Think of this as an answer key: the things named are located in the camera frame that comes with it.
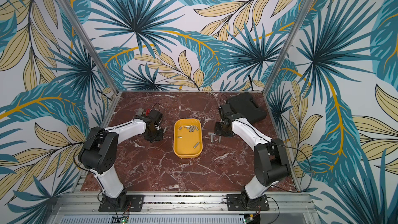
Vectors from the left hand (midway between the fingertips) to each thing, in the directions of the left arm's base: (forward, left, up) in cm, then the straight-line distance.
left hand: (158, 139), depth 94 cm
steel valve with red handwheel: (+18, +15, +3) cm, 24 cm away
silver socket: (+5, -33, 0) cm, 33 cm away
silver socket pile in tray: (+8, -20, 0) cm, 22 cm away
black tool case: (+25, -54, +4) cm, 60 cm away
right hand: (+3, -36, +7) cm, 37 cm away
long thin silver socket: (+1, -33, 0) cm, 33 cm away
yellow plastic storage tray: (-1, -18, -1) cm, 18 cm away
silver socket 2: (+2, -38, 0) cm, 38 cm away
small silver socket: (+7, -4, +1) cm, 8 cm away
